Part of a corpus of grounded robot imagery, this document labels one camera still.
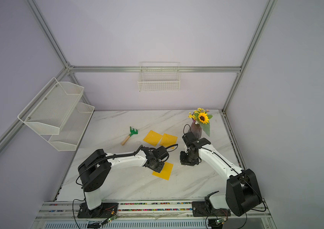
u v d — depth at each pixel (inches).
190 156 27.8
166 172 32.8
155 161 26.0
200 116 32.4
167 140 39.8
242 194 16.1
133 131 41.7
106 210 28.9
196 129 37.7
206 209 26.2
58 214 28.7
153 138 40.8
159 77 37.6
